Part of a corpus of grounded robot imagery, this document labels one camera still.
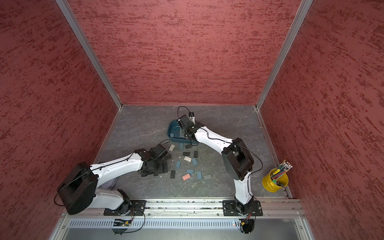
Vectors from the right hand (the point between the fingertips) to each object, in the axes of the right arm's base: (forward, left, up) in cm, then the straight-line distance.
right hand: (189, 133), depth 92 cm
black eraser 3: (-22, +10, -10) cm, 26 cm away
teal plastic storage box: (+6, +11, -10) cm, 16 cm away
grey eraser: (-24, -10, -11) cm, 28 cm away
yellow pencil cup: (-29, -45, -2) cm, 53 cm away
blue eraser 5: (-23, -5, -10) cm, 26 cm away
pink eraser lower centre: (-24, +3, -10) cm, 26 cm away
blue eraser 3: (-16, +7, -9) cm, 20 cm away
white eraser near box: (-5, +12, -9) cm, 16 cm away
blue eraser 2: (-15, -3, -9) cm, 18 cm away
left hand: (-22, +19, -8) cm, 30 cm away
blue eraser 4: (-21, 0, -9) cm, 23 cm away
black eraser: (-4, +1, -10) cm, 11 cm away
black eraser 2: (-10, -3, -10) cm, 14 cm away
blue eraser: (-4, +6, -9) cm, 12 cm away
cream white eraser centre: (-13, +2, -10) cm, 16 cm away
